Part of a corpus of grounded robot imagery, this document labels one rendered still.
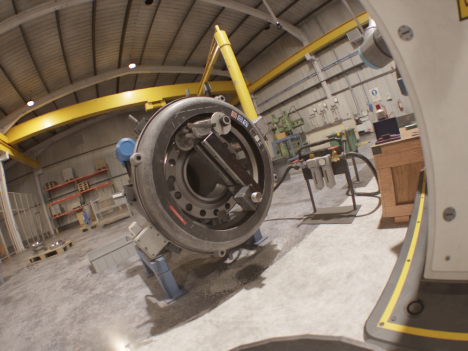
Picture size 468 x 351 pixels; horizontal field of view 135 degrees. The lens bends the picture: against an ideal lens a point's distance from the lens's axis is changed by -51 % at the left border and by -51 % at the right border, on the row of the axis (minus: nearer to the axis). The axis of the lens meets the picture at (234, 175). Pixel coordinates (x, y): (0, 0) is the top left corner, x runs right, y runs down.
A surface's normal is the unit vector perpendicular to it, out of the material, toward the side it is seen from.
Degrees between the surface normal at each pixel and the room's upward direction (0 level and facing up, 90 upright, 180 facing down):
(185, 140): 90
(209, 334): 0
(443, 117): 90
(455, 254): 90
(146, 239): 90
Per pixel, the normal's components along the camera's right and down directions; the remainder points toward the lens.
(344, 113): -0.87, 0.31
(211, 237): 0.61, -0.15
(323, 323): -0.31, -0.95
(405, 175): -0.73, 0.29
